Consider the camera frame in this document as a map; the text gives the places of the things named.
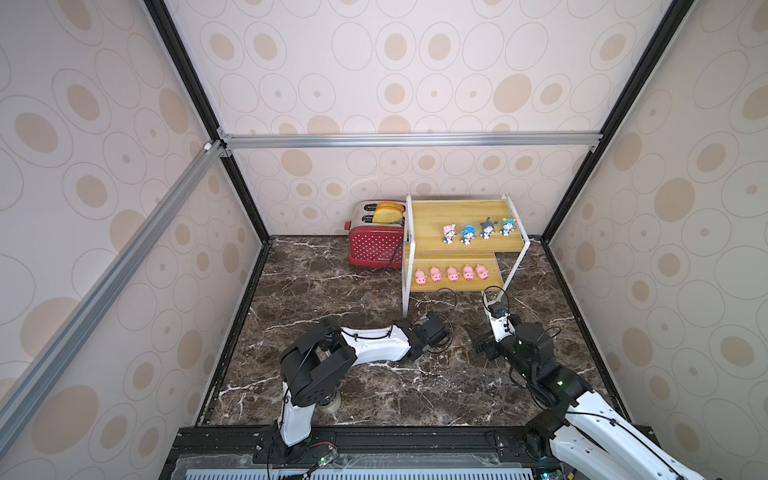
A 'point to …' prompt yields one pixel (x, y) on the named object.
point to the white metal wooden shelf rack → (451, 245)
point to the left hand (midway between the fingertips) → (412, 340)
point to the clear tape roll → (332, 407)
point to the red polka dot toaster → (374, 244)
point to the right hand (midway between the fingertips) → (483, 323)
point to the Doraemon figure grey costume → (487, 229)
